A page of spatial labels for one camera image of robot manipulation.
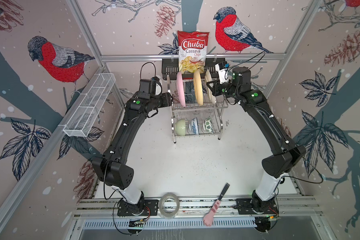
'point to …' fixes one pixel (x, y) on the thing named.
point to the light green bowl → (180, 127)
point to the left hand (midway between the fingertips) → (168, 97)
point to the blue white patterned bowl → (194, 126)
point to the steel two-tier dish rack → (196, 110)
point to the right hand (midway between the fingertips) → (203, 86)
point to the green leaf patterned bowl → (208, 125)
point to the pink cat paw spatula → (208, 218)
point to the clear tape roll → (169, 205)
